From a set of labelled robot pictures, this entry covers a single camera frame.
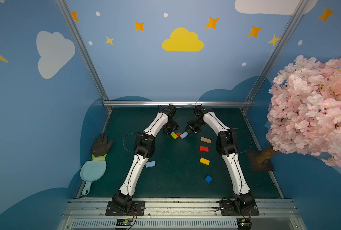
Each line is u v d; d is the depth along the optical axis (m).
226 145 0.69
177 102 1.33
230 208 0.75
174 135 1.04
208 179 0.83
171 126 0.93
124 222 0.72
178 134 1.04
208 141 1.00
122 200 0.65
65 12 0.70
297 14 0.72
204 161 0.92
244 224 0.73
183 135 1.04
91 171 0.88
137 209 0.73
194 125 0.96
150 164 0.90
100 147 0.96
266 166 0.89
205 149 0.96
